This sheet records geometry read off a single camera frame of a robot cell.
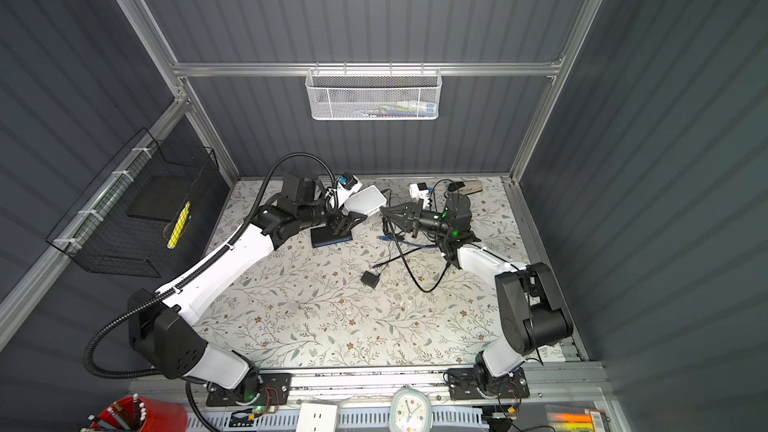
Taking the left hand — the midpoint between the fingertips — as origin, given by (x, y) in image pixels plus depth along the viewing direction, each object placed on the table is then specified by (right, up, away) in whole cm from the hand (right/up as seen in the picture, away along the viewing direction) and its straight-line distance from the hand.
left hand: (361, 209), depth 78 cm
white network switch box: (+1, +2, -1) cm, 3 cm away
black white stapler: (+37, +8, +35) cm, 51 cm away
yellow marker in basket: (-43, -4, -7) cm, 44 cm away
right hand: (+7, -2, -2) cm, 7 cm away
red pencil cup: (-41, -40, -20) cm, 61 cm away
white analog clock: (+12, -47, -9) cm, 49 cm away
